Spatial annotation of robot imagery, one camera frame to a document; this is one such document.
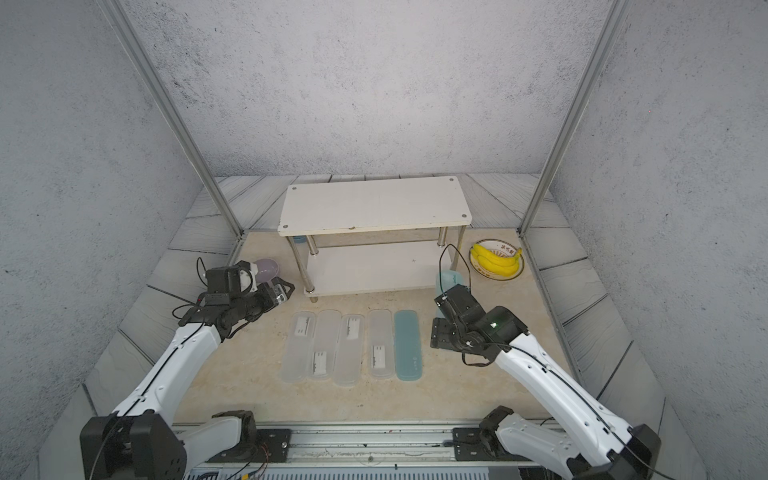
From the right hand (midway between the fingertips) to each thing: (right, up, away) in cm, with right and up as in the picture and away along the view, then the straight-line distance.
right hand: (448, 337), depth 74 cm
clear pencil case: (-41, -10, +13) cm, 44 cm away
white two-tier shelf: (-21, +27, +45) cm, 57 cm away
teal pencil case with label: (+2, +13, +7) cm, 15 cm away
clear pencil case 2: (-34, -7, +17) cm, 39 cm away
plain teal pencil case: (-9, -7, +16) cm, 20 cm away
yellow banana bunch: (+24, +16, +30) cm, 42 cm away
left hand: (-43, +10, +9) cm, 45 cm away
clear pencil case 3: (-26, -8, +15) cm, 31 cm away
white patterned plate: (+27, +23, +41) cm, 54 cm away
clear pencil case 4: (-17, -7, +16) cm, 24 cm away
